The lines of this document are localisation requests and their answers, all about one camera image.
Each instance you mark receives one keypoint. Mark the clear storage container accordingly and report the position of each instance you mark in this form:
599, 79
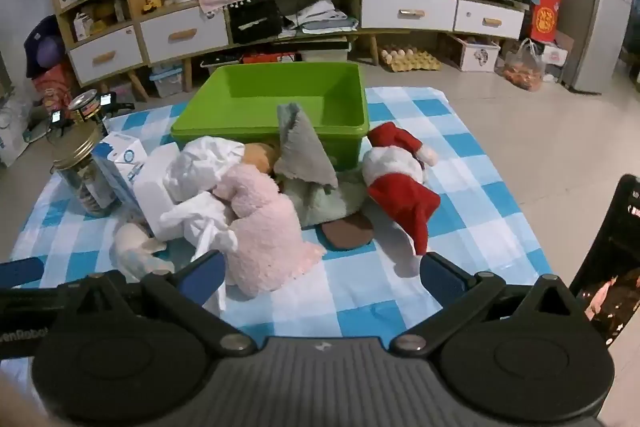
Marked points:
167, 82

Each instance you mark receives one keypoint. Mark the white printed storage box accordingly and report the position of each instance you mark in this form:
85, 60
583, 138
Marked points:
475, 54

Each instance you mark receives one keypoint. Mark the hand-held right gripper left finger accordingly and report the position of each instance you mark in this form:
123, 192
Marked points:
206, 274

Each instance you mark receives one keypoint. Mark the tall wooden shelf unit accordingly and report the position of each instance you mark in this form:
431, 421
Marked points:
100, 52

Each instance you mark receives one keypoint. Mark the black glossy panel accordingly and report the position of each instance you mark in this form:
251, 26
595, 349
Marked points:
612, 257

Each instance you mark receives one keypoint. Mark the glass jar with gold lid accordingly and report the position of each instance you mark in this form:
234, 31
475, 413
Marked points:
82, 177

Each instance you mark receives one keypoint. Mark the long cabinet with white drawers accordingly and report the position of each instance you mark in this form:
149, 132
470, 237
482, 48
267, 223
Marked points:
405, 12

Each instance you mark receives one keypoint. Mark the red bag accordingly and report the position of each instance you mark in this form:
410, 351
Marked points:
52, 87

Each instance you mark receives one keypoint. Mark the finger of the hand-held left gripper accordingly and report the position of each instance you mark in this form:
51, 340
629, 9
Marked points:
20, 271

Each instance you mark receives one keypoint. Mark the clear plastic bag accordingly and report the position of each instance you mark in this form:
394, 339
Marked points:
525, 67

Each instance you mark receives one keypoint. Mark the blue white checkered blanket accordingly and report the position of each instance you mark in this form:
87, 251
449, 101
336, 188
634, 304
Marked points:
450, 117

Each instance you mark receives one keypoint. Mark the grey green fluffy towel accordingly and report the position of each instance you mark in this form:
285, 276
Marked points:
305, 152

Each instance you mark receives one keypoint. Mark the green plastic bin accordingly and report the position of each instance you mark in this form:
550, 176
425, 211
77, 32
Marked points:
280, 87

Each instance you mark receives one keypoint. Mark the pink plush doll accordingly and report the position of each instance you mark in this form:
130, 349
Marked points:
265, 217

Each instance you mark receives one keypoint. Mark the egg tray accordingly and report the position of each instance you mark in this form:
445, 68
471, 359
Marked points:
410, 59

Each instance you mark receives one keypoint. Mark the blue white milk carton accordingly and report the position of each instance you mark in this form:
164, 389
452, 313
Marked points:
117, 167

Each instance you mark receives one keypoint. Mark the white container under cabinet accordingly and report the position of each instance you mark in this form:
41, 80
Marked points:
324, 51

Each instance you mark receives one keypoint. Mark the small white plush toy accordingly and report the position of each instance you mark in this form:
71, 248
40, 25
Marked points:
135, 249

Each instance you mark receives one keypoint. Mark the grey refrigerator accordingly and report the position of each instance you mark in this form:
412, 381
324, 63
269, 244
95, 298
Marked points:
590, 7

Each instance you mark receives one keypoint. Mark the brown round pad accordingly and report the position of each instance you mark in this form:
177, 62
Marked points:
347, 232

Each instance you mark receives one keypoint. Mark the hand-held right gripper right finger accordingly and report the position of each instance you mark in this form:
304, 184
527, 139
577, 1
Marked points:
445, 279

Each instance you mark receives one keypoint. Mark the black box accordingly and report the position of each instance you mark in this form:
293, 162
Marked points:
255, 22

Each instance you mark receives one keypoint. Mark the red gift box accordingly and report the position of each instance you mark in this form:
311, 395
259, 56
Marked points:
545, 17

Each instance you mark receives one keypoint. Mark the dark blue bag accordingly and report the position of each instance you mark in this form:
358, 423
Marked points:
45, 44

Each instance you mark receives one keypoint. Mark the white cloth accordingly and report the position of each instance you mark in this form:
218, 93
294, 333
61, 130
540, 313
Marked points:
192, 172

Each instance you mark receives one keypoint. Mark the folded clothes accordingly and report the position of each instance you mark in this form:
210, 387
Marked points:
320, 17

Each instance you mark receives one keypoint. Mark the red white santa plush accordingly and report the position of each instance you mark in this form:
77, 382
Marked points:
395, 167

